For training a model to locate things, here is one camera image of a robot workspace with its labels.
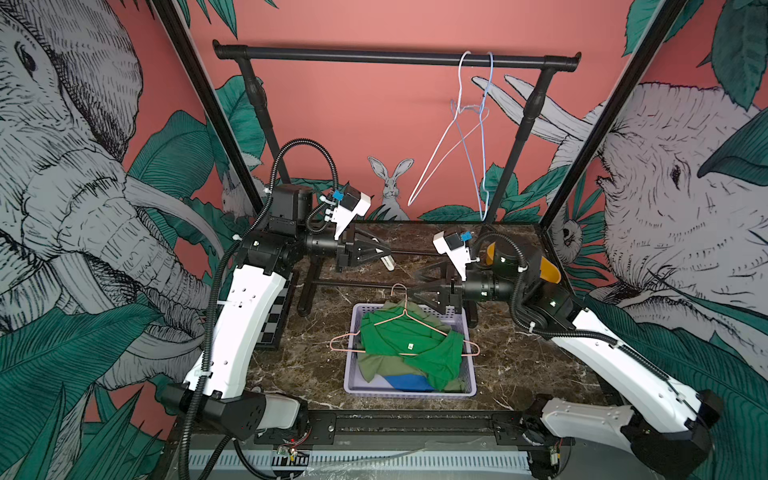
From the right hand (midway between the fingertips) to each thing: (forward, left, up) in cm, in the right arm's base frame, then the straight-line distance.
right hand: (412, 282), depth 56 cm
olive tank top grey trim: (-5, +9, -33) cm, 34 cm away
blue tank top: (-8, 0, -36) cm, 37 cm away
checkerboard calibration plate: (+5, +41, -37) cm, 55 cm away
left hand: (+5, +5, +4) cm, 8 cm away
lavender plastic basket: (-7, +14, -39) cm, 42 cm away
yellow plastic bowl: (+29, -49, -35) cm, 67 cm away
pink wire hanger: (+2, -11, -29) cm, 32 cm away
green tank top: (-2, -6, -28) cm, 29 cm away
